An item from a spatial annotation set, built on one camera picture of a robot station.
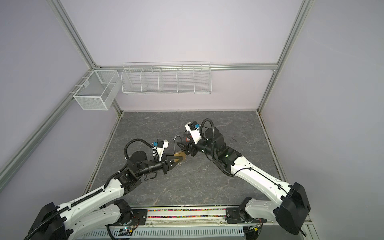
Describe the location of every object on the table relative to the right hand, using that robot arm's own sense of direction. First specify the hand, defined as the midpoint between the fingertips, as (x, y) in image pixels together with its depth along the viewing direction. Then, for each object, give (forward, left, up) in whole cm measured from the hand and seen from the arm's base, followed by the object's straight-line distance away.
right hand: (182, 139), depth 70 cm
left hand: (-8, 0, -6) cm, 10 cm away
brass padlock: (-6, +1, -3) cm, 7 cm away
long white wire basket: (+48, +14, +3) cm, 50 cm away
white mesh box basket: (+40, +59, -2) cm, 72 cm away
